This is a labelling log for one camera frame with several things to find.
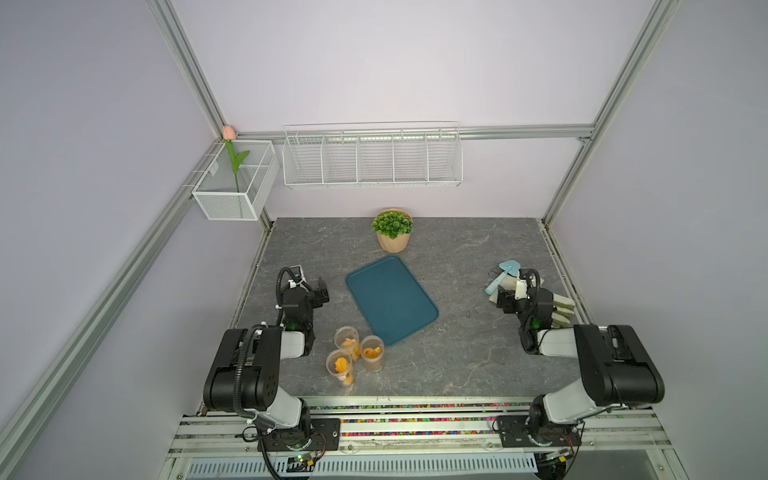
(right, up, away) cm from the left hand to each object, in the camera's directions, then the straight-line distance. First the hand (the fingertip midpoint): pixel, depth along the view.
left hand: (307, 281), depth 92 cm
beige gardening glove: (+83, -9, +4) cm, 83 cm away
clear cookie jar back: (+14, -16, -8) cm, 22 cm away
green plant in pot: (+27, +18, +7) cm, 33 cm away
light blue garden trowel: (+69, +4, +13) cm, 70 cm away
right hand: (+66, -1, +2) cm, 66 cm away
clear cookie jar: (+21, -18, -10) cm, 30 cm away
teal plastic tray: (+27, -6, +7) cm, 28 cm away
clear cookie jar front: (+13, -21, -14) cm, 28 cm away
